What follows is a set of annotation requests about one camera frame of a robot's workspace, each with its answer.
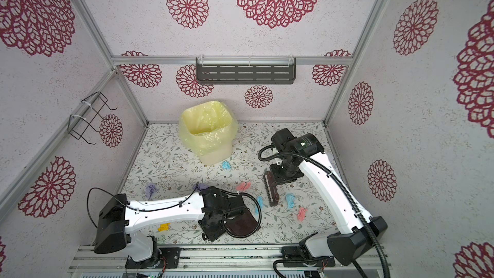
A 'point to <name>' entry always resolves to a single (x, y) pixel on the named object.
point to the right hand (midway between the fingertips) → (279, 176)
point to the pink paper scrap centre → (244, 186)
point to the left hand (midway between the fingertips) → (209, 236)
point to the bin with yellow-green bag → (208, 130)
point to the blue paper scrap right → (291, 199)
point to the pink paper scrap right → (301, 213)
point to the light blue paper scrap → (226, 165)
